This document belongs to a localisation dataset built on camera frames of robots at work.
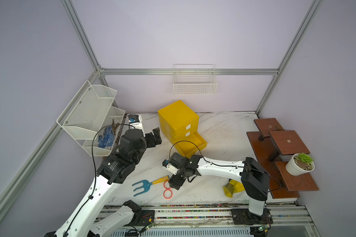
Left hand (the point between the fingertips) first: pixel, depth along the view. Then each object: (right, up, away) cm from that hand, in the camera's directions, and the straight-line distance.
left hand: (148, 133), depth 66 cm
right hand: (+12, -28, +15) cm, 34 cm away
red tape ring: (+5, -31, +17) cm, 36 cm away
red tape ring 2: (+9, -35, +14) cm, 39 cm away
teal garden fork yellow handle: (-5, -31, +18) cm, 36 cm away
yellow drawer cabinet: (+14, +4, +18) cm, 23 cm away
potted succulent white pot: (+70, -14, +1) cm, 72 cm away
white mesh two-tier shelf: (-33, +6, +11) cm, 36 cm away
